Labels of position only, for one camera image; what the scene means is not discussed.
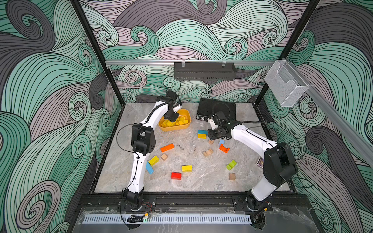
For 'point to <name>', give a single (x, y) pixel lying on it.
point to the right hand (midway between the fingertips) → (209, 134)
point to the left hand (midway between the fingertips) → (172, 116)
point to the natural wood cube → (232, 176)
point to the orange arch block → (223, 148)
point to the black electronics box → (222, 110)
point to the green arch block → (231, 165)
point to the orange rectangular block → (167, 147)
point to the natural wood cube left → (164, 157)
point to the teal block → (200, 131)
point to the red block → (176, 175)
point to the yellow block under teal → (202, 136)
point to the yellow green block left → (154, 160)
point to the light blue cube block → (221, 141)
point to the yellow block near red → (187, 168)
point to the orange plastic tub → (183, 122)
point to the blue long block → (149, 168)
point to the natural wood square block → (211, 141)
